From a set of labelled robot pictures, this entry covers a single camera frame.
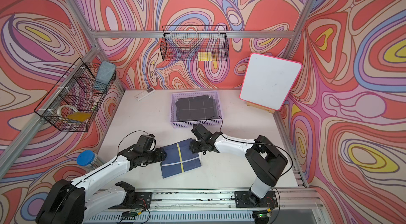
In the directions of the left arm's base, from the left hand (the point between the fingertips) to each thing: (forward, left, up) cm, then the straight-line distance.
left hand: (164, 155), depth 86 cm
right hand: (+3, -17, +1) cm, 18 cm away
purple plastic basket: (+18, -9, +4) cm, 21 cm away
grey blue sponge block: (+32, +30, +33) cm, 55 cm away
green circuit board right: (-27, -49, -3) cm, 56 cm away
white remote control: (+47, +23, +1) cm, 52 cm away
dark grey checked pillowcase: (+32, -17, +2) cm, 36 cm away
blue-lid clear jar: (-9, +27, +17) cm, 33 cm away
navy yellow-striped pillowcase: (-1, -9, -1) cm, 9 cm away
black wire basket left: (+23, +42, +29) cm, 56 cm away
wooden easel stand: (+33, -57, +3) cm, 66 cm away
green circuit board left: (-27, +13, -4) cm, 30 cm away
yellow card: (+10, +38, +23) cm, 45 cm away
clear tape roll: (+10, +42, +28) cm, 51 cm away
